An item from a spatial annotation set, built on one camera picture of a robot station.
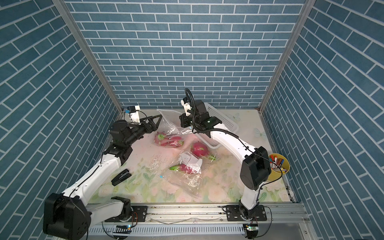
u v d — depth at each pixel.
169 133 0.81
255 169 0.46
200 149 0.89
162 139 0.84
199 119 0.62
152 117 0.67
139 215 0.74
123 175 0.83
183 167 0.83
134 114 0.66
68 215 0.39
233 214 0.74
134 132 0.64
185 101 0.71
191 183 0.81
